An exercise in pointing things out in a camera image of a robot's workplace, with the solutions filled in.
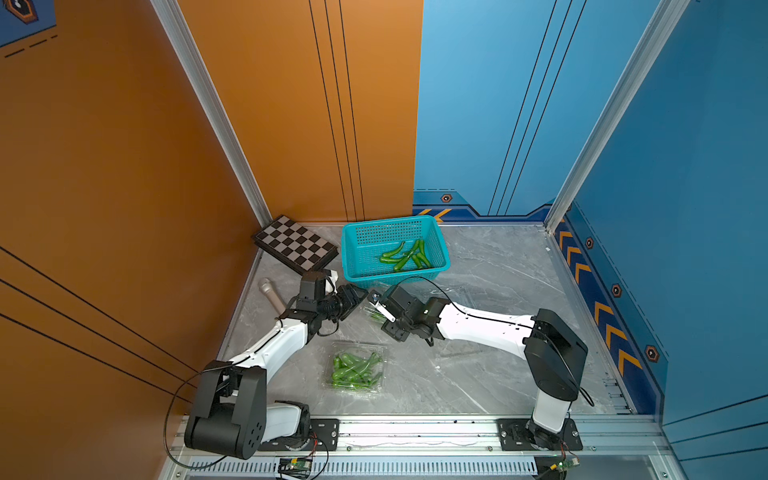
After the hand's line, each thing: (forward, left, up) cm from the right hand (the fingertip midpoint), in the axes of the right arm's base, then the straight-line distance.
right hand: (394, 315), depth 87 cm
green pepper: (+27, -10, -5) cm, 29 cm away
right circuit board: (-35, -40, -8) cm, 54 cm away
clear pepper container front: (-14, +10, -3) cm, 18 cm away
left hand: (+5, +8, +5) cm, 11 cm away
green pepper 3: (+29, -7, -5) cm, 31 cm away
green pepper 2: (+29, -1, -4) cm, 30 cm away
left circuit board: (-35, +24, -10) cm, 44 cm away
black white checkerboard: (+29, +37, -2) cm, 48 cm away
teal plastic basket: (+33, +12, -5) cm, 35 cm away
